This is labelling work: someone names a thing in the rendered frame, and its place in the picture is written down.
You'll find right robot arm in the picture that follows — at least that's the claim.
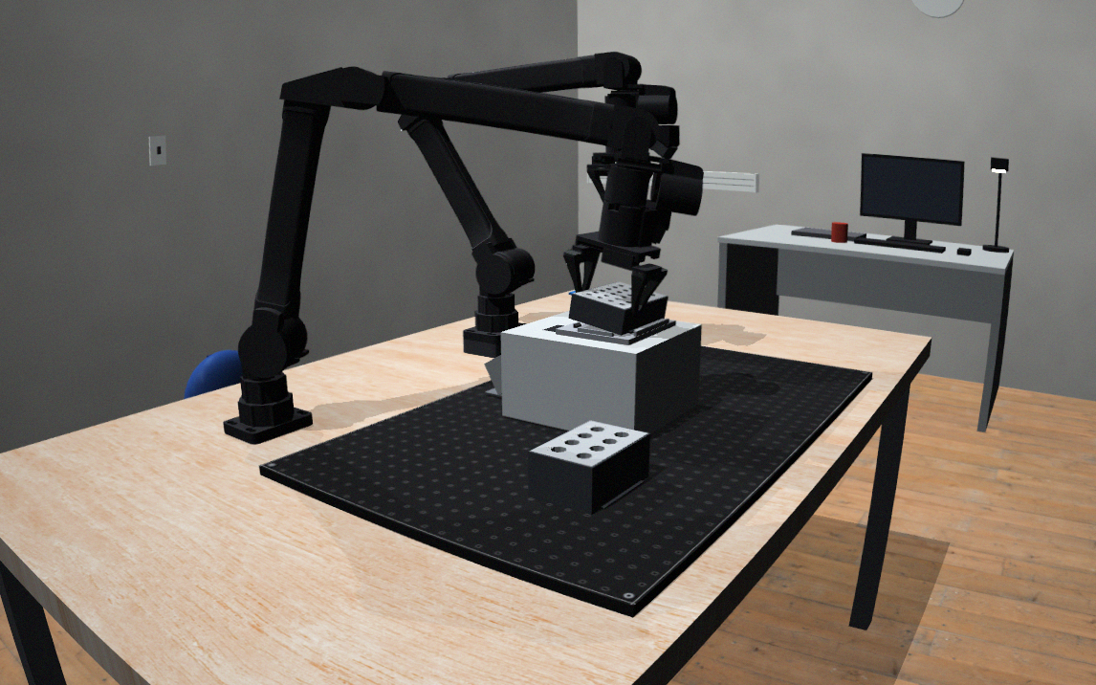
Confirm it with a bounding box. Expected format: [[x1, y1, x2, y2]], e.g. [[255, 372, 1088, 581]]
[[222, 67, 704, 444]]

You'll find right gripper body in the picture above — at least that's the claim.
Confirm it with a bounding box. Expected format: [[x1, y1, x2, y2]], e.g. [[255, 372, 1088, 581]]
[[572, 199, 662, 275]]

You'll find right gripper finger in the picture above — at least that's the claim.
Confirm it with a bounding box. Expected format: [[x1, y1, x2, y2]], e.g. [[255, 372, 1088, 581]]
[[563, 249, 600, 292], [631, 269, 667, 321]]

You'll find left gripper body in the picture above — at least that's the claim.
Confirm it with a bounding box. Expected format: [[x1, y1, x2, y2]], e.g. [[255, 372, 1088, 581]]
[[587, 146, 650, 168]]

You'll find grey mixer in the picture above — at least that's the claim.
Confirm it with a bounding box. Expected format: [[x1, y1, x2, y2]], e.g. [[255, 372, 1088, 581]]
[[484, 311, 703, 433]]

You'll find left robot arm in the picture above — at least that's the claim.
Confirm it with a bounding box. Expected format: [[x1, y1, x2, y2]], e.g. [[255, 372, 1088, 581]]
[[398, 52, 680, 343]]

